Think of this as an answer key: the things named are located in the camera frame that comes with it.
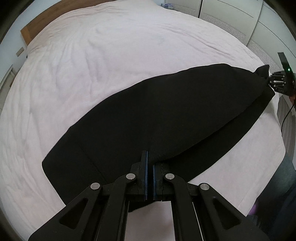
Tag black pants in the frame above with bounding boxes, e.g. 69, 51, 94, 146
42, 64, 274, 204

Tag purple object on floor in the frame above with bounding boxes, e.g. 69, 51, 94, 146
248, 203, 258, 216

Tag white wardrobe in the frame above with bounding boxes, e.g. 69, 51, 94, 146
156, 0, 295, 72

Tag items on nightstand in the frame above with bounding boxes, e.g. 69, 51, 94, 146
161, 3, 174, 9

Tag pink bed sheet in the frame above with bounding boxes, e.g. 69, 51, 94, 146
1, 1, 285, 240

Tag wooden headboard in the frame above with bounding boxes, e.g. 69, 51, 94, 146
21, 0, 110, 46

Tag black cable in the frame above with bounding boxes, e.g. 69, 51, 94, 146
280, 101, 296, 137

